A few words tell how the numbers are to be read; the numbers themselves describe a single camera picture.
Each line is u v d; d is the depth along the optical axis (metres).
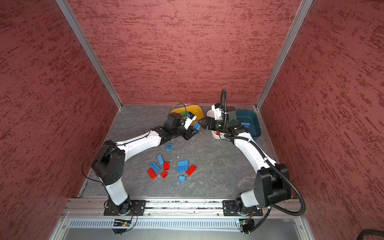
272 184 0.42
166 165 0.87
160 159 0.89
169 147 0.95
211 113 1.08
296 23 0.76
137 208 0.75
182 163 0.89
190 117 0.76
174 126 0.70
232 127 0.63
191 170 0.85
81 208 0.76
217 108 0.74
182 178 0.82
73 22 0.76
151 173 0.85
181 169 0.87
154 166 0.89
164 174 0.84
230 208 0.74
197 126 0.85
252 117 1.12
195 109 1.10
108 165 0.47
